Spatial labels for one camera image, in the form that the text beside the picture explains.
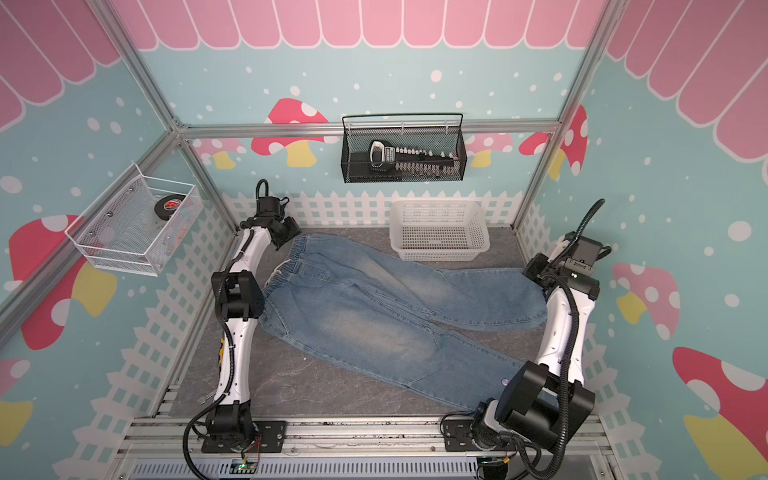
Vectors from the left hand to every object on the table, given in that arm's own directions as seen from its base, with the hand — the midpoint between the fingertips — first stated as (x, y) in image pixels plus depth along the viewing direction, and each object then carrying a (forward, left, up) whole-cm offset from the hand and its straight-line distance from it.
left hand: (295, 233), depth 112 cm
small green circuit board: (-72, -2, -6) cm, 72 cm away
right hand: (-28, -75, +19) cm, 82 cm away
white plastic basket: (+8, -55, -5) cm, 56 cm away
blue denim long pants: (-34, -40, -5) cm, 52 cm away
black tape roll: (-18, +23, +28) cm, 41 cm away
